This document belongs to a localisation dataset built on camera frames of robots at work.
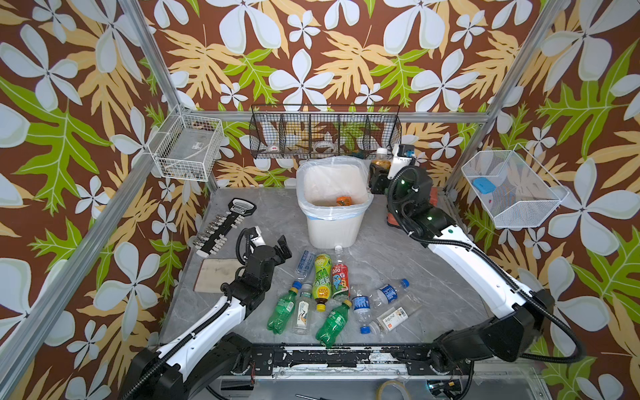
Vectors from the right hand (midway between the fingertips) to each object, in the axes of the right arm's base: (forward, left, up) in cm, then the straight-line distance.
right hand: (377, 165), depth 71 cm
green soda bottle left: (-32, +29, -34) cm, 56 cm away
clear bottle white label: (-33, -6, -36) cm, 49 cm away
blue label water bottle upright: (-28, +3, -35) cm, 45 cm away
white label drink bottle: (-32, +22, -35) cm, 52 cm away
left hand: (-11, +32, -23) cm, 41 cm away
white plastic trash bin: (-5, +14, -29) cm, 33 cm away
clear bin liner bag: (+13, +12, -22) cm, 28 cm away
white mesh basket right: (-1, -49, -10) cm, 50 cm away
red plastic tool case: (+19, -35, -36) cm, 54 cm away
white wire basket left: (+17, +63, -5) cm, 66 cm away
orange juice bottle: (+10, +7, -27) cm, 30 cm away
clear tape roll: (+27, +15, -13) cm, 33 cm away
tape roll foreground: (-53, -6, -36) cm, 64 cm away
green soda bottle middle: (-36, +14, -37) cm, 53 cm away
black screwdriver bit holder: (0, +60, -38) cm, 71 cm away
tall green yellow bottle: (-21, +16, -33) cm, 42 cm away
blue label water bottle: (-14, +22, -35) cm, 44 cm away
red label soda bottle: (-19, +10, -34) cm, 40 cm away
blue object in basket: (+6, -42, -15) cm, 44 cm away
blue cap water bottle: (-25, -6, -35) cm, 43 cm away
